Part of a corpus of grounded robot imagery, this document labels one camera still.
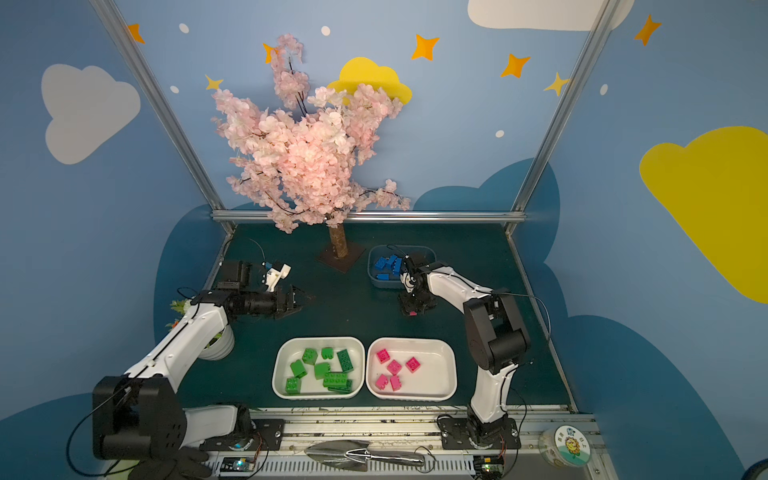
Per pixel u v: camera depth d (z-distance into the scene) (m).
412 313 0.87
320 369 0.84
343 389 0.80
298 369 0.82
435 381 0.84
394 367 0.84
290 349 0.84
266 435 0.75
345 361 0.84
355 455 0.72
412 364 0.85
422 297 0.82
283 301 0.71
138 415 0.40
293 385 0.79
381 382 0.81
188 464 0.70
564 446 0.66
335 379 0.80
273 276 0.77
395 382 0.82
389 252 1.08
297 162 0.68
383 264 1.08
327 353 0.86
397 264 1.07
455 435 0.75
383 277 1.01
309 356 0.84
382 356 0.86
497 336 0.50
